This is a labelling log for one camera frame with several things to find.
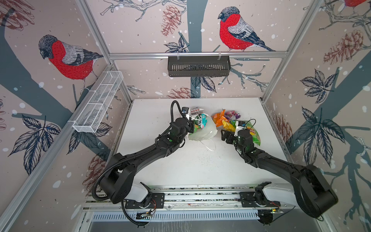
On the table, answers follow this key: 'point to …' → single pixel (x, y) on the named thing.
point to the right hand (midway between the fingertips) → (227, 129)
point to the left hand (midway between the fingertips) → (193, 114)
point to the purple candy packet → (232, 115)
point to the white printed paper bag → (205, 135)
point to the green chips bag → (252, 130)
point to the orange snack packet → (219, 117)
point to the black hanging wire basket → (196, 66)
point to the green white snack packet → (200, 121)
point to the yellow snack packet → (228, 126)
